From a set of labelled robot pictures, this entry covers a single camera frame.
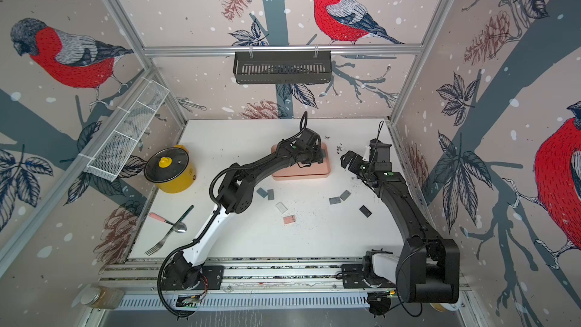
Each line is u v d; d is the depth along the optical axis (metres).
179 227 0.86
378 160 0.65
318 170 1.00
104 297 0.65
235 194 0.63
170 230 0.83
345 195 0.93
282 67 1.06
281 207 0.89
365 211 0.89
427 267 0.40
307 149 0.83
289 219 0.86
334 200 0.92
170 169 0.90
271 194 0.93
